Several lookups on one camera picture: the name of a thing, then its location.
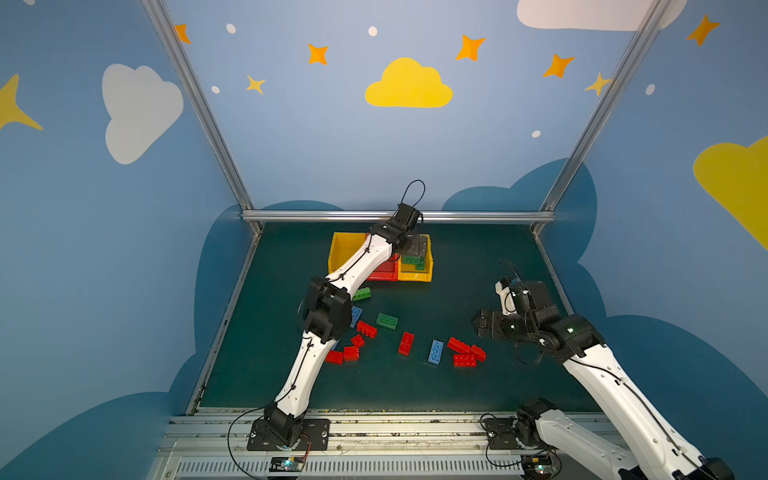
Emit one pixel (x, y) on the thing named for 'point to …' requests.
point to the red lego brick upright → (406, 343)
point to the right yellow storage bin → (409, 272)
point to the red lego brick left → (335, 357)
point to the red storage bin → (387, 271)
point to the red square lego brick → (358, 341)
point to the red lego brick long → (366, 329)
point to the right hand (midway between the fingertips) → (490, 318)
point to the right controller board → (539, 464)
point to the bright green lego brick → (364, 293)
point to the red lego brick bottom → (351, 353)
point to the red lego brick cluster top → (458, 346)
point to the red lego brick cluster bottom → (464, 360)
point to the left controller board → (286, 464)
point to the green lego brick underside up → (386, 321)
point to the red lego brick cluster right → (478, 353)
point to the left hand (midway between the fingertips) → (413, 243)
